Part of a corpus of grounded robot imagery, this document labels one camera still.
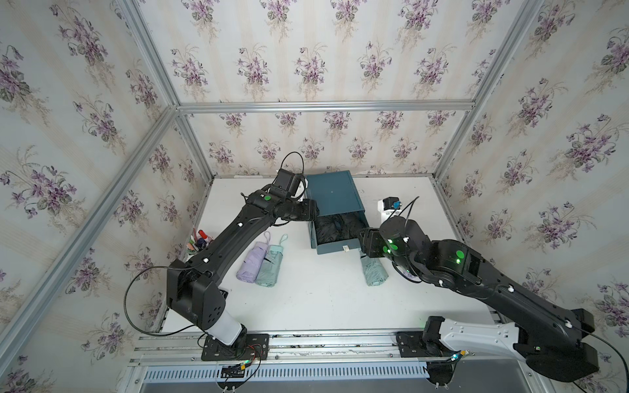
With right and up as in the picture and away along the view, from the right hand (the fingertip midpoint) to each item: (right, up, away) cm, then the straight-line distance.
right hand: (365, 233), depth 65 cm
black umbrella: (-9, 0, +11) cm, 15 cm away
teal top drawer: (-7, -6, +11) cm, 14 cm away
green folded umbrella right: (+8, -16, +18) cm, 26 cm away
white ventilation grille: (-20, -41, +5) cm, 46 cm away
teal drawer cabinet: (-7, +12, +20) cm, 24 cm away
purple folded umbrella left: (-37, -15, +22) cm, 46 cm away
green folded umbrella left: (-30, -17, +21) cm, 41 cm away
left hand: (-14, +5, +14) cm, 20 cm away
